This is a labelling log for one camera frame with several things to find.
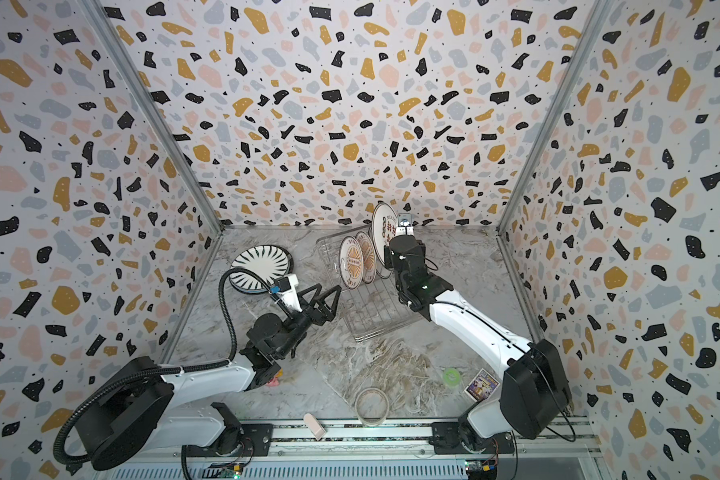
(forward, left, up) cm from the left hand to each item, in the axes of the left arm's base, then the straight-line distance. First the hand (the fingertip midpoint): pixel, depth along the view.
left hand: (331, 284), depth 75 cm
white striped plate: (+26, +27, -23) cm, 44 cm away
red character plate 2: (+20, -13, -8) cm, 25 cm away
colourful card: (-19, -40, -23) cm, 50 cm away
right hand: (+12, -17, +6) cm, 22 cm away
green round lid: (-15, -33, -25) cm, 44 cm away
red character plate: (+21, -14, -1) cm, 25 cm away
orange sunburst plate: (+20, -9, -13) cm, 25 cm away
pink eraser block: (-29, +3, -22) cm, 36 cm away
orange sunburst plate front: (+21, -3, -18) cm, 27 cm away
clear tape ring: (-23, -10, -25) cm, 35 cm away
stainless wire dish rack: (+6, -10, -25) cm, 27 cm away
